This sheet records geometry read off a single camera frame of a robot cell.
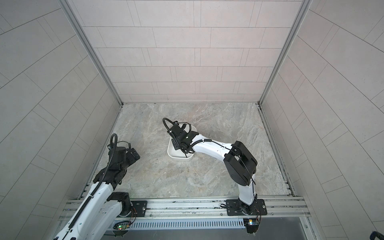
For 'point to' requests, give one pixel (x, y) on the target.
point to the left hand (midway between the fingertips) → (134, 151)
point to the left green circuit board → (123, 227)
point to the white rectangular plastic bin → (179, 154)
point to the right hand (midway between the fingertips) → (177, 141)
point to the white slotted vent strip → (187, 223)
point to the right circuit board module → (251, 224)
